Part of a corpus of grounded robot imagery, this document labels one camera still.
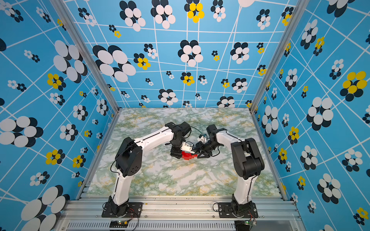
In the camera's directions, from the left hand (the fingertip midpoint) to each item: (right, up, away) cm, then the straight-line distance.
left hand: (182, 149), depth 91 cm
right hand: (+9, -3, -2) cm, 10 cm away
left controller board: (-31, -34, -19) cm, 50 cm away
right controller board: (+31, -33, -22) cm, 50 cm away
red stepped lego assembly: (+4, -3, -4) cm, 7 cm away
